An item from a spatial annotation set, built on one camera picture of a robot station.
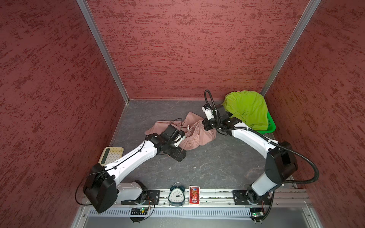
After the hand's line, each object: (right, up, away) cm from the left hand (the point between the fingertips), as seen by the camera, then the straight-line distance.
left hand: (176, 154), depth 80 cm
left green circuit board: (-19, -27, -8) cm, 34 cm away
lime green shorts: (+57, +29, +33) cm, 72 cm away
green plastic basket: (+65, +15, +17) cm, 69 cm away
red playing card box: (+10, -20, -6) cm, 23 cm away
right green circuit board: (+42, -27, -9) cm, 51 cm away
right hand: (+16, +17, +7) cm, 24 cm away
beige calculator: (-43, -2, +8) cm, 44 cm away
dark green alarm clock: (+1, -19, -8) cm, 21 cm away
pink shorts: (+11, +10, +8) cm, 17 cm away
